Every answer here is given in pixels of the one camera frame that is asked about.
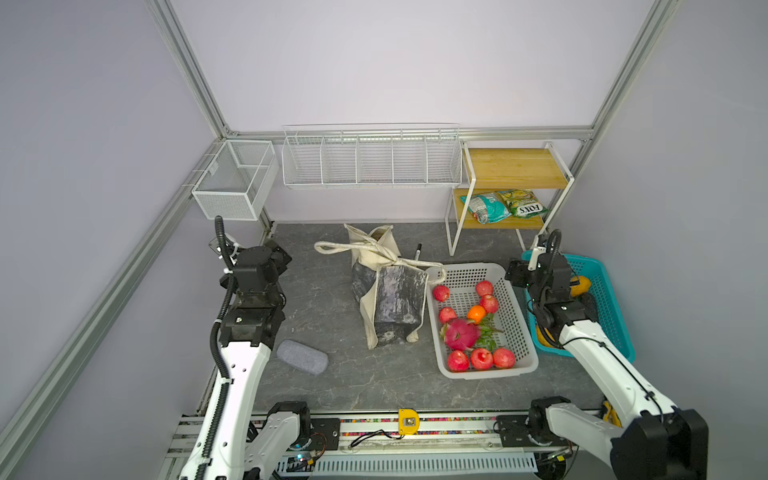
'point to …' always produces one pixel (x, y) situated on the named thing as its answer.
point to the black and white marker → (418, 250)
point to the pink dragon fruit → (460, 334)
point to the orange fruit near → (476, 313)
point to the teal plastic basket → (609, 313)
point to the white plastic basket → (462, 280)
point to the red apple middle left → (447, 314)
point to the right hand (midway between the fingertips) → (529, 261)
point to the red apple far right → (484, 288)
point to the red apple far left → (441, 293)
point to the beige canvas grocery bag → (390, 290)
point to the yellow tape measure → (408, 421)
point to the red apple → (481, 358)
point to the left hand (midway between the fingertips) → (257, 253)
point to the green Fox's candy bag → (523, 203)
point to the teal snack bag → (487, 208)
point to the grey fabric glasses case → (304, 357)
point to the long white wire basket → (372, 155)
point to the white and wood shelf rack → (540, 170)
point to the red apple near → (457, 361)
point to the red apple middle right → (489, 303)
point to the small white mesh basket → (238, 181)
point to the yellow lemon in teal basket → (582, 288)
